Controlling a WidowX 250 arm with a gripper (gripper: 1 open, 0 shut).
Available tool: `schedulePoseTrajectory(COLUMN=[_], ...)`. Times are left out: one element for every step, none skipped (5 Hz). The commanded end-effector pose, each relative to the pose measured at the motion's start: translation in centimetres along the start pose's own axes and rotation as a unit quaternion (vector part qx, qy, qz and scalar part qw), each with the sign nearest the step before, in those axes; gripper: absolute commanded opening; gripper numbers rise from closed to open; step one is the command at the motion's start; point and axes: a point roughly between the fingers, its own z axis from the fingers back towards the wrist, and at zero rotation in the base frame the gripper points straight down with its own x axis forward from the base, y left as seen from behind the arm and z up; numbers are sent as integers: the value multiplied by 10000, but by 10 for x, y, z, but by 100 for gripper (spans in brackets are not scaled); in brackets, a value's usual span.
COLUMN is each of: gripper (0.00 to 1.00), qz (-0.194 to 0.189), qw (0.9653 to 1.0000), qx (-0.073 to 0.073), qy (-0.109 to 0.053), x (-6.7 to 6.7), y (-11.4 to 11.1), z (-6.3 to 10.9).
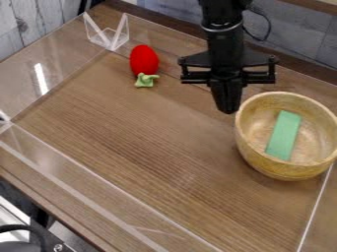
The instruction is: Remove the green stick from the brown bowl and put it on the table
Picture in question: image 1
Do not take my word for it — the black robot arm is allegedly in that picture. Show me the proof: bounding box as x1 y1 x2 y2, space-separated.
178 0 278 114

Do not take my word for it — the black cable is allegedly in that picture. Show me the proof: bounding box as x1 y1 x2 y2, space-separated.
0 223 47 252

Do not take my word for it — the clear acrylic corner bracket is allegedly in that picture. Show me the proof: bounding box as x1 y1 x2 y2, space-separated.
83 12 128 51

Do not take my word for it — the light wooden bowl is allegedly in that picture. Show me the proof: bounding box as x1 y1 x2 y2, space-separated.
234 92 337 181

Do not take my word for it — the clear acrylic tray wall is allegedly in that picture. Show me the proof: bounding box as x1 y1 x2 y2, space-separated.
0 111 222 252

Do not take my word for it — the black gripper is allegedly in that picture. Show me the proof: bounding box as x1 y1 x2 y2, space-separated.
178 48 279 113

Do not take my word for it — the red plush strawberry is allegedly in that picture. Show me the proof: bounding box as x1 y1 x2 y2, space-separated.
128 44 159 88

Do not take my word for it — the black metal table clamp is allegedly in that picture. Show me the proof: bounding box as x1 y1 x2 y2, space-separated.
29 219 69 252

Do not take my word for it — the green stick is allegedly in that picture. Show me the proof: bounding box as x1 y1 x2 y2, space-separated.
265 110 301 160

